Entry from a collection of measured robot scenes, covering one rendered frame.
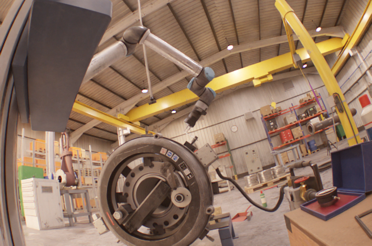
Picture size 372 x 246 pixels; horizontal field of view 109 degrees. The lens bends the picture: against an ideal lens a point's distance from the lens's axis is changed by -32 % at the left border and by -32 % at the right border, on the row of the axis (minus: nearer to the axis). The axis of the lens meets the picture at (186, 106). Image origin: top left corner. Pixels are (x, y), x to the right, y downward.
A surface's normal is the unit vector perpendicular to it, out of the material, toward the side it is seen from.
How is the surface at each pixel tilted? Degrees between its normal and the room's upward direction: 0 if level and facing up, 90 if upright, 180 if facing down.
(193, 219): 90
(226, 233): 90
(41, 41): 180
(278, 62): 90
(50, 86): 180
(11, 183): 90
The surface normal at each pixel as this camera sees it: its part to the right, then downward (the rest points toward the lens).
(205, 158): -0.22, -0.33
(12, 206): 0.62, -0.43
